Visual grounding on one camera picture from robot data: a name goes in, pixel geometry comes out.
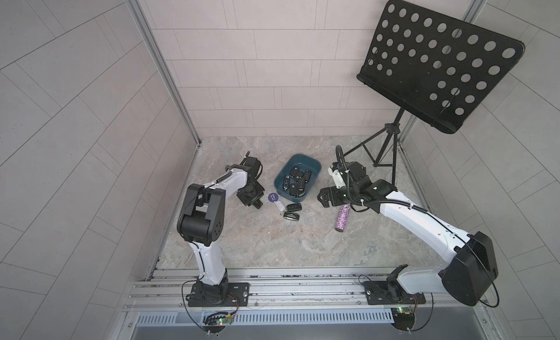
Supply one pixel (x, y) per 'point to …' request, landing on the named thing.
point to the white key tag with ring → (280, 206)
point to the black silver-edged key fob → (293, 189)
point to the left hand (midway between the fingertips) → (262, 195)
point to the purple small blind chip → (273, 197)
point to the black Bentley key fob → (291, 216)
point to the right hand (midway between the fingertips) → (326, 195)
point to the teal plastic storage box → (303, 162)
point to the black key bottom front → (302, 186)
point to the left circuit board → (216, 324)
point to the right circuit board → (404, 317)
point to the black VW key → (294, 171)
